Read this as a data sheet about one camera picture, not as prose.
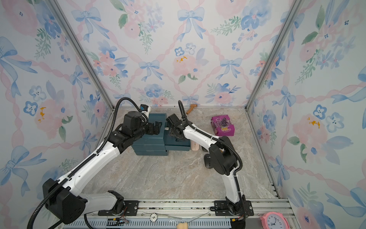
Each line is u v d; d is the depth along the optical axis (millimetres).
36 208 349
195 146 949
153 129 683
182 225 675
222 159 517
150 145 802
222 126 1005
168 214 731
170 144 928
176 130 669
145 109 656
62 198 379
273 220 692
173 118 741
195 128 616
